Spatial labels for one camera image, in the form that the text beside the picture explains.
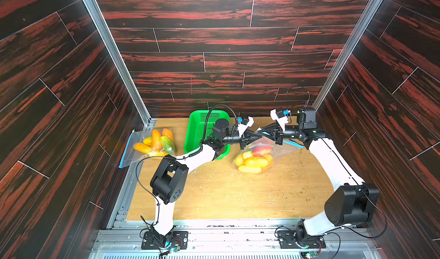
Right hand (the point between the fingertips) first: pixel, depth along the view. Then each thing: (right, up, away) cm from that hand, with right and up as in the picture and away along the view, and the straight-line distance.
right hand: (261, 129), depth 77 cm
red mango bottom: (+3, -10, +10) cm, 15 cm away
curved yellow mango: (-3, -20, +10) cm, 23 cm away
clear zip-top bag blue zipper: (-64, -7, +27) cm, 70 cm away
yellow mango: (0, -15, +8) cm, 18 cm away
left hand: (-1, -3, -1) cm, 4 cm away
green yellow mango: (-49, -8, +19) cm, 53 cm away
